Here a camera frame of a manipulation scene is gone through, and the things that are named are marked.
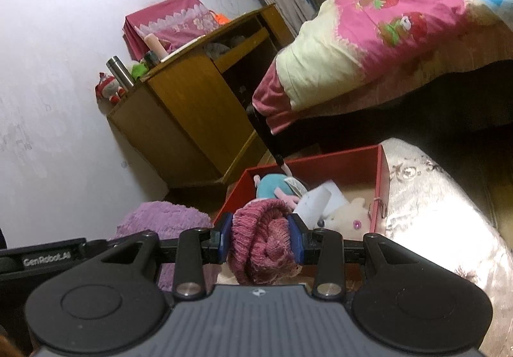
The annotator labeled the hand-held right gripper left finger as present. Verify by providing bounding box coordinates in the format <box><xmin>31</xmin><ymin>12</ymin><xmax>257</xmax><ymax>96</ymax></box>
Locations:
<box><xmin>94</xmin><ymin>213</ymin><xmax>234</xmax><ymax>299</ymax></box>

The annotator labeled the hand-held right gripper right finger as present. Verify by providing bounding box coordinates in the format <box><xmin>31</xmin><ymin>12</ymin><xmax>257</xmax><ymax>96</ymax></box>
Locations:
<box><xmin>288</xmin><ymin>214</ymin><xmax>406</xmax><ymax>299</ymax></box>

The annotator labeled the pink knit hat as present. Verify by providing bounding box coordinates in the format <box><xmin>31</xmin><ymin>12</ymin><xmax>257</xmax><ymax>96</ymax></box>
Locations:
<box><xmin>231</xmin><ymin>199</ymin><xmax>303</xmax><ymax>285</ymax></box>

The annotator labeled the red cardboard box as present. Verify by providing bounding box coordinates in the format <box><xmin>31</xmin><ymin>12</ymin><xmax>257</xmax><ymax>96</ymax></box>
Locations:
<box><xmin>212</xmin><ymin>144</ymin><xmax>391</xmax><ymax>286</ymax></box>

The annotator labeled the white paper sheet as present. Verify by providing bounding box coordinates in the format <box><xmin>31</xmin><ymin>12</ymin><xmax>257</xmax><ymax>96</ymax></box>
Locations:
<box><xmin>294</xmin><ymin>181</ymin><xmax>349</xmax><ymax>227</ymax></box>

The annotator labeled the white plush bear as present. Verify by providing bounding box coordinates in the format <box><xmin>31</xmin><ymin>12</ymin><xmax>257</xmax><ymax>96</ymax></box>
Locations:
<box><xmin>318</xmin><ymin>199</ymin><xmax>371</xmax><ymax>239</ymax></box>

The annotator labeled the teal plush doll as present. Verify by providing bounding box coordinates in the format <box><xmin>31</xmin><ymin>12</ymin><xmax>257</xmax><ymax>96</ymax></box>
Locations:
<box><xmin>254</xmin><ymin>174</ymin><xmax>309</xmax><ymax>205</ymax></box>

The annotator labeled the purple fluffy cushion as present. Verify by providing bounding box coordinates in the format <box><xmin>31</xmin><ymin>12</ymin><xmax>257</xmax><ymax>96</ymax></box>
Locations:
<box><xmin>112</xmin><ymin>200</ymin><xmax>215</xmax><ymax>289</ymax></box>

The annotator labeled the wooden desk cabinet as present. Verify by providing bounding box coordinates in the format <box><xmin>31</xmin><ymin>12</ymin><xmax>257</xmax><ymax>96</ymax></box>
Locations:
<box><xmin>106</xmin><ymin>4</ymin><xmax>295</xmax><ymax>189</ymax></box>

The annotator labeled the white floral cushion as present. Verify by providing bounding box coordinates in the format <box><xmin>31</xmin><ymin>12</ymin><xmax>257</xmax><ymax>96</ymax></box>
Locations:
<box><xmin>379</xmin><ymin>138</ymin><xmax>513</xmax><ymax>357</ymax></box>

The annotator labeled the red santa plush doll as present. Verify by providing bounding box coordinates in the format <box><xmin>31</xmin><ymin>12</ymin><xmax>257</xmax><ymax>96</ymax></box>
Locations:
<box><xmin>95</xmin><ymin>72</ymin><xmax>125</xmax><ymax>105</ymax></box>

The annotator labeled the green plush toy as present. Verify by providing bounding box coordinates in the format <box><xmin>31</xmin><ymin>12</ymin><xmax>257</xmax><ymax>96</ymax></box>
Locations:
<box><xmin>130</xmin><ymin>60</ymin><xmax>149</xmax><ymax>81</ymax></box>

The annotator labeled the grey cloth in desk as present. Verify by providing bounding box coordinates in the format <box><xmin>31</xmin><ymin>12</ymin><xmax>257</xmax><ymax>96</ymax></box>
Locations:
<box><xmin>202</xmin><ymin>36</ymin><xmax>247</xmax><ymax>59</ymax></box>

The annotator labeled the steel thermos flask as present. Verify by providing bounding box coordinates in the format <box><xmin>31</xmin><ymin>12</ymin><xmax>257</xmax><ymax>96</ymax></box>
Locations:
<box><xmin>106</xmin><ymin>55</ymin><xmax>135</xmax><ymax>92</ymax></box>

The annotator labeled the pink cylindrical bottle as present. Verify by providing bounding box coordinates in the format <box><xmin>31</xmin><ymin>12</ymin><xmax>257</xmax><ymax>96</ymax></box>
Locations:
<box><xmin>144</xmin><ymin>34</ymin><xmax>167</xmax><ymax>63</ymax></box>

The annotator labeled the pink floral quilt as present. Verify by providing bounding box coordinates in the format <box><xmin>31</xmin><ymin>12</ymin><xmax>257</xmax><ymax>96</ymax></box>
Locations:
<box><xmin>252</xmin><ymin>0</ymin><xmax>513</xmax><ymax>135</ymax></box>

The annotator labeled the pink cloth covered box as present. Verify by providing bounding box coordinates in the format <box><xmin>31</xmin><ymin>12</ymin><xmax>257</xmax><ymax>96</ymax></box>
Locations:
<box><xmin>123</xmin><ymin>0</ymin><xmax>225</xmax><ymax>57</ymax></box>

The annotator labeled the dark bed frame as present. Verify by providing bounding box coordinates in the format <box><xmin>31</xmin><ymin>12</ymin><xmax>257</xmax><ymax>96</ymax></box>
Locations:
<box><xmin>248</xmin><ymin>60</ymin><xmax>513</xmax><ymax>167</ymax></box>

